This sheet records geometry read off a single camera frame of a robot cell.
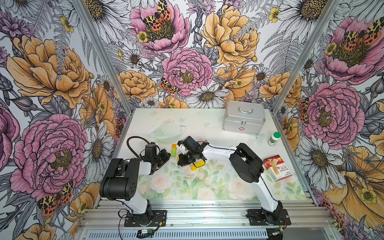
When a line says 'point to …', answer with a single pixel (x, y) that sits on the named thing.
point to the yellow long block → (197, 164)
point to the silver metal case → (244, 117)
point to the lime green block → (173, 152)
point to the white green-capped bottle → (274, 138)
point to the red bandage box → (276, 168)
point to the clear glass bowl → (168, 133)
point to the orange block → (174, 145)
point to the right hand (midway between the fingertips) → (179, 166)
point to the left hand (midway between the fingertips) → (171, 157)
